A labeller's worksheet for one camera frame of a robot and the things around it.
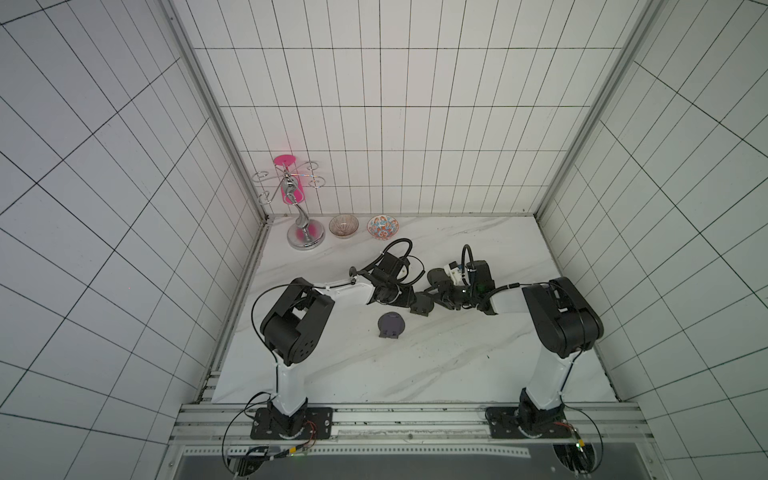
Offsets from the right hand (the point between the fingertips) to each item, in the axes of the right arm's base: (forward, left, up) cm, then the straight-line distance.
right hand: (429, 288), depth 95 cm
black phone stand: (-6, +2, -1) cm, 6 cm away
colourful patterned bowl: (+27, +17, 0) cm, 32 cm away
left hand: (-6, +7, 0) cm, 9 cm away
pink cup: (+20, +45, +25) cm, 55 cm away
